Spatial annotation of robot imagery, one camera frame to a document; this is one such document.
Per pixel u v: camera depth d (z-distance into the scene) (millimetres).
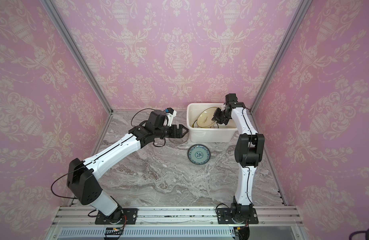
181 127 700
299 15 714
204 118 1025
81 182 425
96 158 464
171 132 699
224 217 732
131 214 748
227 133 926
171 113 714
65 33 779
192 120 1093
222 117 861
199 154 970
